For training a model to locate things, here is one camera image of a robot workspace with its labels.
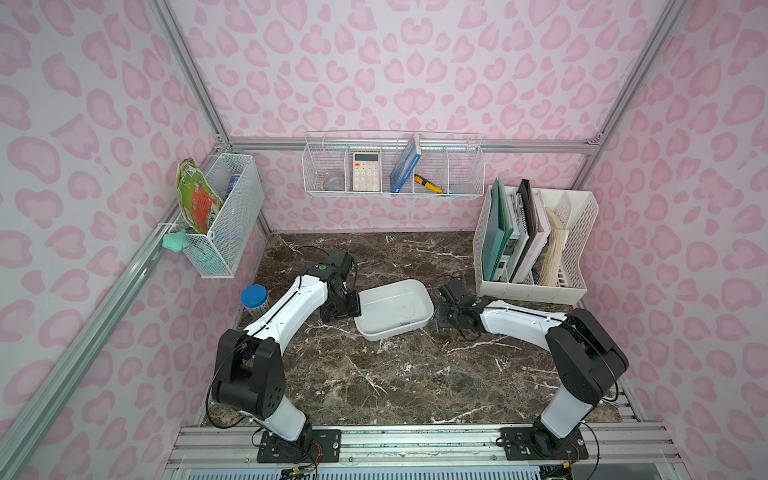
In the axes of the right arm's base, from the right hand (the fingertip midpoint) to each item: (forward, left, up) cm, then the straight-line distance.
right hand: (442, 314), depth 94 cm
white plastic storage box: (+3, +16, -2) cm, 16 cm away
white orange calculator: (+35, +24, +29) cm, 51 cm away
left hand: (-3, +28, +8) cm, 29 cm away
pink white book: (+15, -27, +23) cm, 39 cm away
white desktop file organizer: (+31, -46, +15) cm, 57 cm away
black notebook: (+19, -23, +26) cm, 40 cm away
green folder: (+11, -13, +27) cm, 32 cm away
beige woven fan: (+17, -34, +17) cm, 42 cm away
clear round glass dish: (+32, +35, +26) cm, 54 cm away
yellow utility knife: (+35, +4, +24) cm, 42 cm away
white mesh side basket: (0, +57, +31) cm, 65 cm away
